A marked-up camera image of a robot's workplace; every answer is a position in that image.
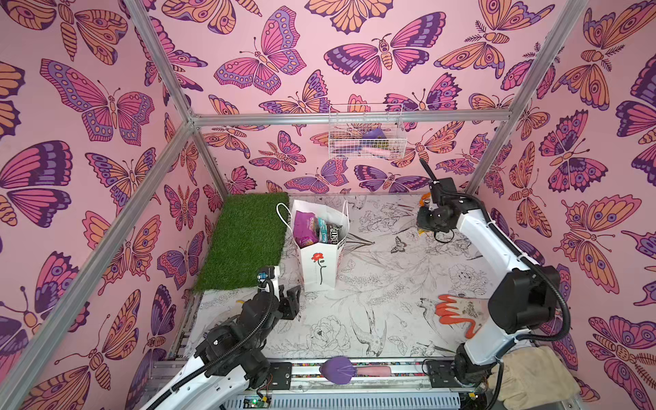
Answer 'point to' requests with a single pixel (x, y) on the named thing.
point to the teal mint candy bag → (323, 230)
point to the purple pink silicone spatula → (342, 370)
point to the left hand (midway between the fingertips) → (295, 286)
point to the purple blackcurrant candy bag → (305, 229)
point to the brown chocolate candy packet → (332, 233)
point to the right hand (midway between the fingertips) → (424, 220)
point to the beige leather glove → (531, 375)
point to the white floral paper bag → (330, 254)
